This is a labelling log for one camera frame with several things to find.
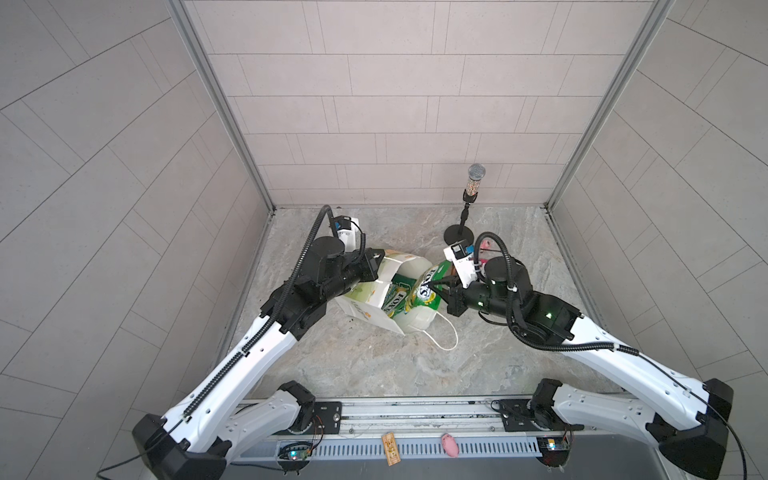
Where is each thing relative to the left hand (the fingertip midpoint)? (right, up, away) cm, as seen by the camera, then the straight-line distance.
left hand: (392, 251), depth 66 cm
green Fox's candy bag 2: (+1, -14, +19) cm, 24 cm away
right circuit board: (+38, -46, +2) cm, 60 cm away
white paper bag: (-6, -11, +5) cm, 14 cm away
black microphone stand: (+24, +4, +40) cm, 47 cm away
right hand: (+8, -8, -1) cm, 12 cm away
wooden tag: (0, -45, 0) cm, 45 cm away
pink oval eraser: (+13, -44, +1) cm, 46 cm away
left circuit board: (-21, -45, -2) cm, 50 cm away
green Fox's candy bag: (+7, -10, -1) cm, 12 cm away
